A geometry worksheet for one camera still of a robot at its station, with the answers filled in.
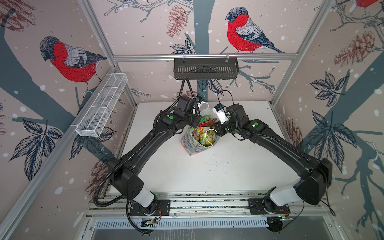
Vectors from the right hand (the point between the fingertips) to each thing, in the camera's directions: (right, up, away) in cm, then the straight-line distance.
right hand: (213, 123), depth 78 cm
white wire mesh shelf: (-60, +1, -7) cm, 61 cm away
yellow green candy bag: (-3, -9, 0) cm, 9 cm away
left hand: (-8, +6, -1) cm, 9 cm away
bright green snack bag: (-5, +2, +5) cm, 8 cm away
